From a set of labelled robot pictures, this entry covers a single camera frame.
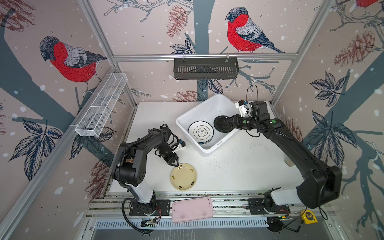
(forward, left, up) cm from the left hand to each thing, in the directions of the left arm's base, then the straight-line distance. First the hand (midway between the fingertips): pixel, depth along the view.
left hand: (173, 162), depth 86 cm
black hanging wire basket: (+58, -21, +26) cm, 67 cm away
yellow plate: (-7, -6, -3) cm, 10 cm away
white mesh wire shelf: (+10, +37, +28) cm, 47 cm away
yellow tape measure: (-27, -66, -1) cm, 72 cm away
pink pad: (-23, -11, -1) cm, 25 cm away
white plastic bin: (+45, -30, +2) cm, 54 cm away
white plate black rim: (+22, -17, 0) cm, 28 cm away
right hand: (+13, -29, +22) cm, 38 cm away
